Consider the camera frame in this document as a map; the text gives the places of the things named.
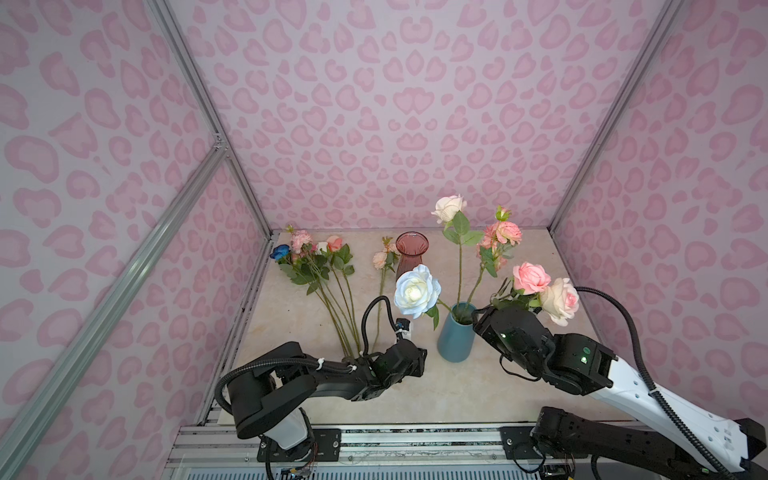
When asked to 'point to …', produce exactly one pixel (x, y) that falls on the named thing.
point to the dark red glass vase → (410, 247)
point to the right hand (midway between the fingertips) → (474, 321)
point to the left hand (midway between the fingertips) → (427, 350)
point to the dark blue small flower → (280, 251)
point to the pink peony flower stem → (300, 242)
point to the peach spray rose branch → (381, 260)
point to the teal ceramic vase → (456, 338)
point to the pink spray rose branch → (495, 247)
